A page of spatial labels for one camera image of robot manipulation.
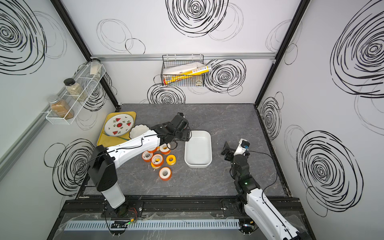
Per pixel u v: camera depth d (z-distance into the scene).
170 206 0.76
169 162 0.88
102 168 0.44
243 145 0.68
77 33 0.81
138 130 1.02
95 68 0.86
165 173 0.84
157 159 0.87
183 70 0.87
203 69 0.83
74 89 0.71
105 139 1.00
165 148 0.91
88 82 0.94
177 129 0.64
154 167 0.86
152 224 0.77
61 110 0.63
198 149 0.93
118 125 1.07
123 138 1.01
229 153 0.72
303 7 0.72
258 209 0.52
